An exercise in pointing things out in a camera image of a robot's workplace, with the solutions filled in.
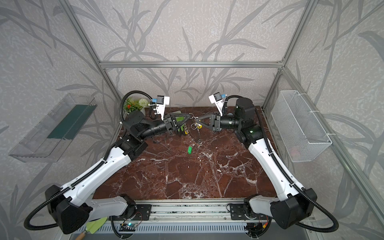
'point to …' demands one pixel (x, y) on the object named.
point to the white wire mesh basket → (302, 138)
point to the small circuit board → (127, 227)
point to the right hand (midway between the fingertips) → (198, 117)
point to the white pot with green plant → (130, 105)
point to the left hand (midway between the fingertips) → (189, 114)
